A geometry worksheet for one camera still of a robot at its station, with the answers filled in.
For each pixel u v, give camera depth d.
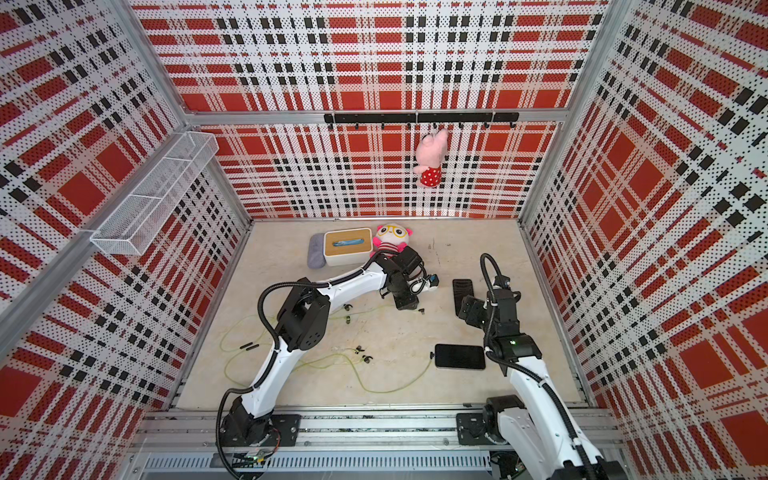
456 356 1.00
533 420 0.48
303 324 0.59
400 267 0.75
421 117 0.88
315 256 1.07
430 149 0.91
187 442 0.75
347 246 1.07
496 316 0.61
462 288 1.00
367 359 0.86
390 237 1.08
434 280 0.87
